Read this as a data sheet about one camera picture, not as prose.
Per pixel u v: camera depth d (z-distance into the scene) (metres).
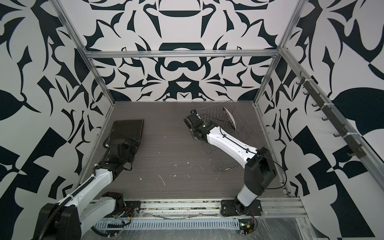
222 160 0.92
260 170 0.43
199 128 0.58
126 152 0.72
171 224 0.71
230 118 0.91
